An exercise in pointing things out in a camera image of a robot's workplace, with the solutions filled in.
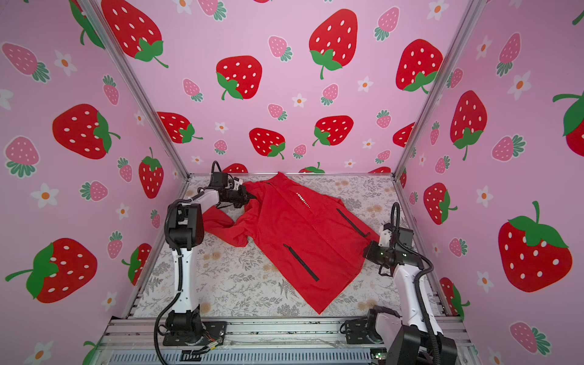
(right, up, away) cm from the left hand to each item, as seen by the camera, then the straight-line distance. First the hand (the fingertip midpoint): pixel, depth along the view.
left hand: (258, 196), depth 108 cm
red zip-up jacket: (+25, -20, -15) cm, 36 cm away
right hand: (+44, -20, -24) cm, 54 cm away
